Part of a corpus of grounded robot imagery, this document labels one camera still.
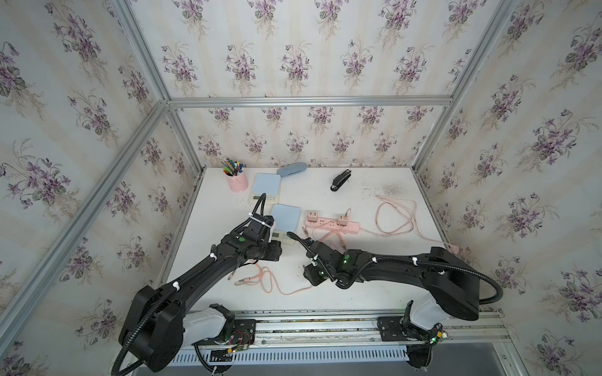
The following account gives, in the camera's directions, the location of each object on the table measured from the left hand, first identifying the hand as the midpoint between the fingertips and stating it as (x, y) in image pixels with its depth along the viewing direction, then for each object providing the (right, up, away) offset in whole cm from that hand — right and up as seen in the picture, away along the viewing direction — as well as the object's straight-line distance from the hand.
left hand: (276, 250), depth 83 cm
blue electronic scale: (+2, +8, +23) cm, 25 cm away
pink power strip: (+30, +6, +12) cm, 33 cm away
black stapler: (+27, +27, +28) cm, 47 cm away
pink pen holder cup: (-20, +25, +23) cm, 40 cm away
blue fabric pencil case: (+4, +33, +35) cm, 48 cm away
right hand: (+13, -8, 0) cm, 15 cm away
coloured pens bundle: (-23, +32, +22) cm, 45 cm away
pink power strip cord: (+61, +13, +21) cm, 65 cm away
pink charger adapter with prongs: (+13, +11, +12) cm, 21 cm away
